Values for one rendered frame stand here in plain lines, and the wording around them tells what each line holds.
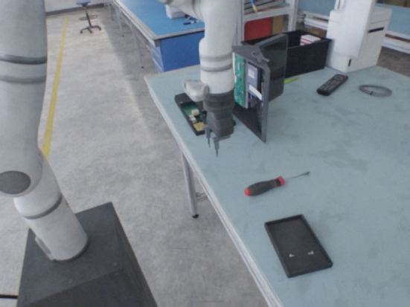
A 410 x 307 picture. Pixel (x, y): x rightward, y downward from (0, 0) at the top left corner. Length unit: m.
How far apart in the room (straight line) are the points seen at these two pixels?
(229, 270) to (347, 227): 1.13
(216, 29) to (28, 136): 0.39
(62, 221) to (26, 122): 0.26
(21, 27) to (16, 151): 0.21
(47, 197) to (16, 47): 0.32
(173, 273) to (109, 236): 0.92
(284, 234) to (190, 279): 1.14
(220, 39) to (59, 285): 0.66
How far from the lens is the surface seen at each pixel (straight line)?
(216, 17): 0.54
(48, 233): 0.73
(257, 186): 0.60
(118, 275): 0.76
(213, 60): 0.58
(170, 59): 2.37
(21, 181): 0.61
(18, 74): 0.52
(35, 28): 0.53
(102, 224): 0.84
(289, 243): 0.55
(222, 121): 0.64
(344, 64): 1.24
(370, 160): 0.78
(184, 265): 1.69
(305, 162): 0.72
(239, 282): 1.62
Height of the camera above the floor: 1.45
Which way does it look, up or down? 38 degrees down
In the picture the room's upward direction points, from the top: 6 degrees counter-clockwise
